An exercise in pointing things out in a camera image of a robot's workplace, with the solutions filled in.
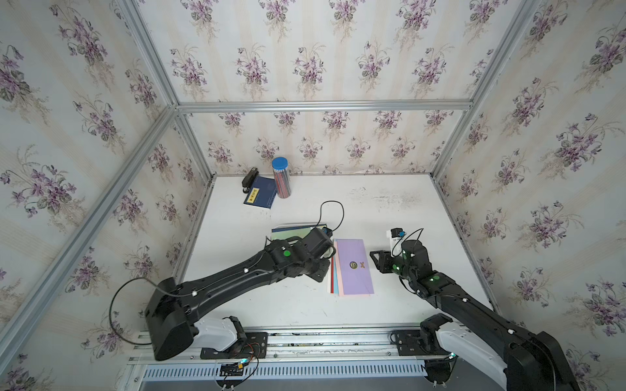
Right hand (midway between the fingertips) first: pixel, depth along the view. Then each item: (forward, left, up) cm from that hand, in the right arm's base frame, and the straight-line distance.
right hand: (377, 252), depth 85 cm
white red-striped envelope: (-6, +16, -8) cm, 19 cm away
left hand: (-9, +19, +6) cm, 21 cm away
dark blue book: (+34, +48, -7) cm, 59 cm away
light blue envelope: (-8, +14, -8) cm, 18 cm away
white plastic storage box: (+11, +34, -1) cm, 36 cm away
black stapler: (+38, +54, -3) cm, 67 cm away
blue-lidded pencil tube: (+32, +37, +10) cm, 50 cm away
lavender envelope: (-4, +7, -8) cm, 12 cm away
